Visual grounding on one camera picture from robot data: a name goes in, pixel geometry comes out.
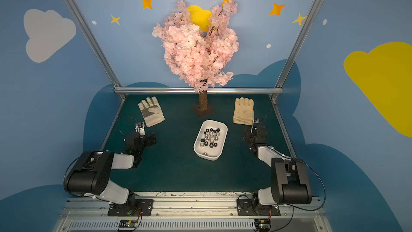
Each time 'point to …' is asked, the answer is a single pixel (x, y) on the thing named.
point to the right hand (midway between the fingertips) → (255, 129)
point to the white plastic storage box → (213, 153)
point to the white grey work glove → (151, 111)
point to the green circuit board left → (128, 223)
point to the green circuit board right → (262, 224)
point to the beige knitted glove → (243, 112)
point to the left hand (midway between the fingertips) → (145, 130)
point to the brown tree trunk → (203, 100)
